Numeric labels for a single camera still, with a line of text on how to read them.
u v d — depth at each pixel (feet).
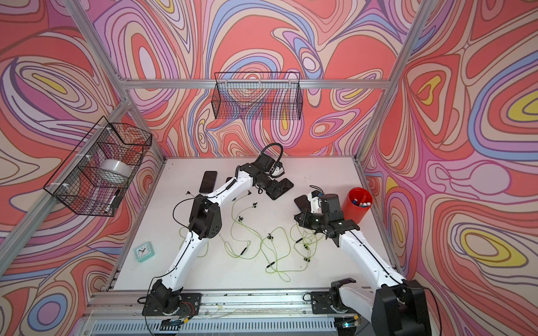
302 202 3.34
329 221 2.06
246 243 2.92
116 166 2.42
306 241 2.89
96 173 2.26
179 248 2.87
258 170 2.60
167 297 2.10
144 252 2.76
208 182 3.57
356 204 2.90
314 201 2.52
